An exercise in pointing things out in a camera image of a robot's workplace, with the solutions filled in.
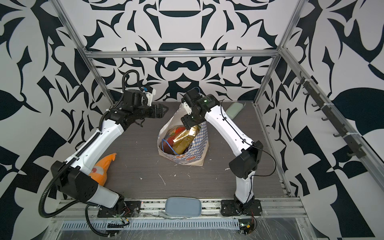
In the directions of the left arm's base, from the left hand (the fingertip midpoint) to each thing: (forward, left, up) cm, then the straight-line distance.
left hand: (162, 104), depth 77 cm
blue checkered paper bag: (-21, -16, -13) cm, 30 cm away
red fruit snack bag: (-7, -4, -16) cm, 18 cm away
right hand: (-5, -15, -7) cm, 17 cm away
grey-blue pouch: (-41, -8, -28) cm, 50 cm away
